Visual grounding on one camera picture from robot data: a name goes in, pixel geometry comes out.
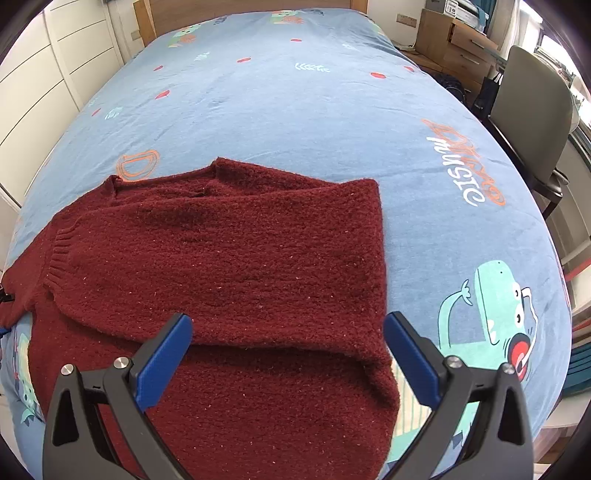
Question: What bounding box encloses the dark red knitted sweater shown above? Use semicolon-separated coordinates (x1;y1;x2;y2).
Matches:
1;159;399;479

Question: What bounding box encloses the wooden drawer cabinet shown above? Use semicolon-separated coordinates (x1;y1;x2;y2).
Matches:
415;9;497;97

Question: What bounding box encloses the white wardrobe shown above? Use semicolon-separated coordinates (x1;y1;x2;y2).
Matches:
0;0;123;258

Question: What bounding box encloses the grey box on cabinet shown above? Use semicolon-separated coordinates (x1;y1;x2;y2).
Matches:
425;0;490;31

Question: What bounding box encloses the wooden headboard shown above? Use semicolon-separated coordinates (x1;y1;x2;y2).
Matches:
132;0;369;46

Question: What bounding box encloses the wall socket plate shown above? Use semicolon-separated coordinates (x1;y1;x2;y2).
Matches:
397;14;418;28

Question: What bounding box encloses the black bag on floor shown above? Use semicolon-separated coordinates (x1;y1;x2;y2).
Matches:
434;73;467;103

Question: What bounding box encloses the grey chair with black frame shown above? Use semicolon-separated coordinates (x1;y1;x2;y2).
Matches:
484;45;575;219

